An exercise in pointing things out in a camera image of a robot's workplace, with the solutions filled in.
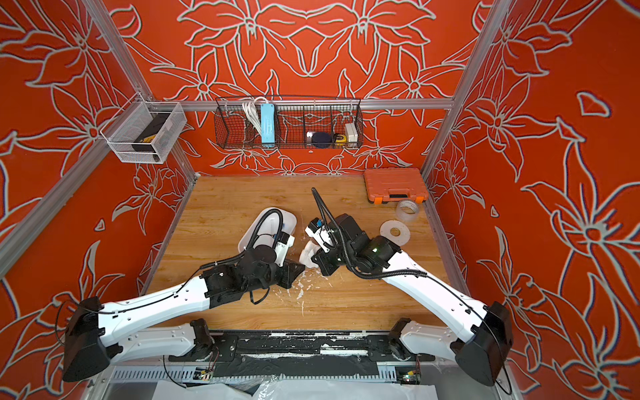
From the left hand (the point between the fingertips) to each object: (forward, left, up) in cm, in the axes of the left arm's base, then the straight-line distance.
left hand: (306, 267), depth 72 cm
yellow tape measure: (+48, -9, +11) cm, 51 cm away
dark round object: (+49, -2, +11) cm, 50 cm away
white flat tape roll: (+26, -34, -16) cm, 46 cm away
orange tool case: (+47, -35, -11) cm, 60 cm away
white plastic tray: (+26, +20, -16) cm, 37 cm away
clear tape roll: (+36, -40, -16) cm, 56 cm away
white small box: (+48, -13, +15) cm, 52 cm away
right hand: (+1, 0, +3) cm, 3 cm away
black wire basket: (+56, +12, +13) cm, 59 cm away
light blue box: (+45, +18, +16) cm, 51 cm away
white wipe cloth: (+5, 0, +2) cm, 5 cm away
